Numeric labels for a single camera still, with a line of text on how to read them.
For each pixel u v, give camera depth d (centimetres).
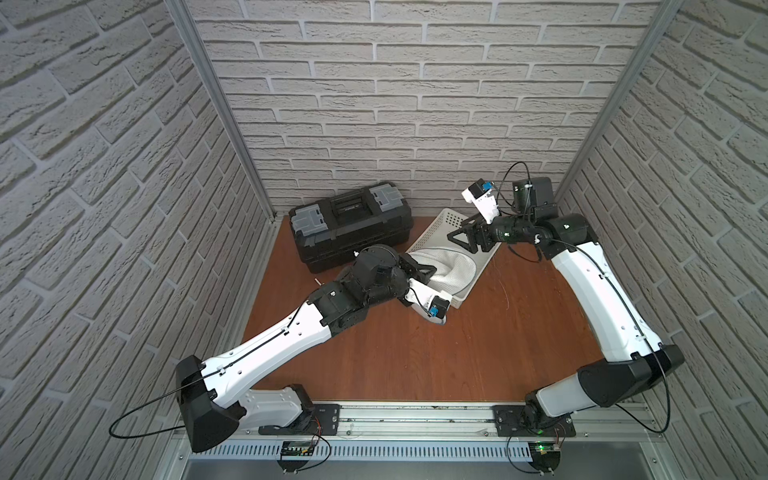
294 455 71
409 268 57
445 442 71
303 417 64
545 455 70
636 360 40
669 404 38
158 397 37
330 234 92
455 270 65
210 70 80
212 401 38
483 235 60
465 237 62
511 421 74
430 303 54
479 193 59
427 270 64
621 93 82
